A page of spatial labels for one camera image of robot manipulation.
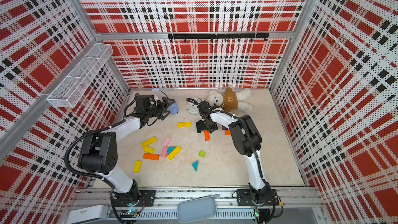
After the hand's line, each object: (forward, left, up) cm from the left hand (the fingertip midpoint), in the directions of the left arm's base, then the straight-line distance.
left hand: (175, 104), depth 91 cm
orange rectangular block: (-13, -19, -16) cm, 28 cm away
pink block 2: (-24, +6, -15) cm, 29 cm away
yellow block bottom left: (-31, +19, -15) cm, 40 cm away
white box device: (-53, +31, -7) cm, 62 cm away
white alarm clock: (+6, -9, -12) cm, 16 cm away
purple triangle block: (-7, -30, -16) cm, 35 cm away
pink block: (-16, +6, -16) cm, 24 cm away
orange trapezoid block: (-10, -32, -17) cm, 38 cm away
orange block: (-26, +13, -16) cm, 33 cm away
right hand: (-9, -18, -15) cm, 25 cm away
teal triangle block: (-31, -12, -16) cm, 37 cm away
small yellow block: (-22, +15, -15) cm, 31 cm away
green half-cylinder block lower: (-24, -16, -16) cm, 33 cm away
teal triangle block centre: (-22, +2, -14) cm, 26 cm away
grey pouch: (-51, -15, -11) cm, 54 cm away
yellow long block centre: (-24, 0, -15) cm, 28 cm away
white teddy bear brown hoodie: (+11, -35, -9) cm, 38 cm away
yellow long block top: (-5, -4, -15) cm, 16 cm away
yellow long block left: (-17, +16, -15) cm, 28 cm away
